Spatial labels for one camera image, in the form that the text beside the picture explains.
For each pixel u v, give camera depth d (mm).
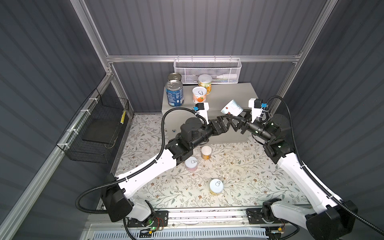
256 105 559
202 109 585
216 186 787
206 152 905
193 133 485
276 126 508
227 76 866
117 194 393
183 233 738
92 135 720
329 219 369
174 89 703
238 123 579
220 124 547
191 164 867
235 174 888
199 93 739
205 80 771
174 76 756
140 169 435
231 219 738
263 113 568
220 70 1238
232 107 606
